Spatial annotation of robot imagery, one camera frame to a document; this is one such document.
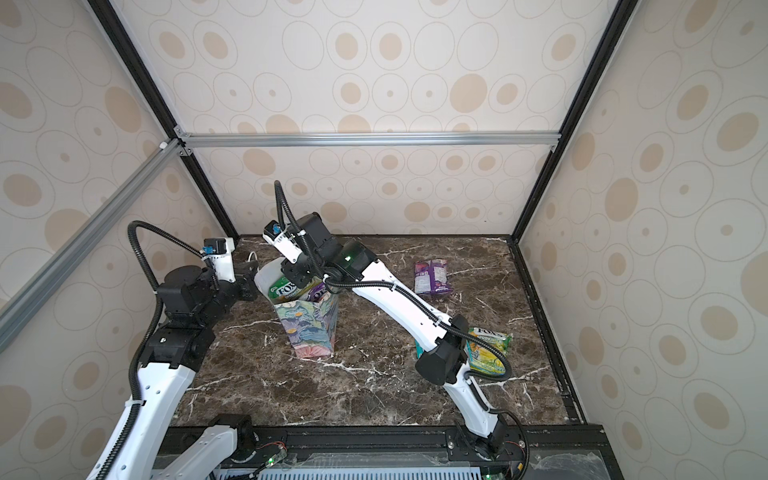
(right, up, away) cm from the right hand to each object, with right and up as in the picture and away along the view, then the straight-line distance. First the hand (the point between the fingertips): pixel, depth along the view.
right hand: (287, 262), depth 72 cm
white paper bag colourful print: (+4, -15, +5) cm, 17 cm away
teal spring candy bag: (+33, -26, +18) cm, 46 cm away
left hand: (-5, +1, -4) cm, 6 cm away
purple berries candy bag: (+39, -5, +31) cm, 50 cm away
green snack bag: (-5, -8, +11) cm, 15 cm away
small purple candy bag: (+4, -9, +10) cm, 14 cm away
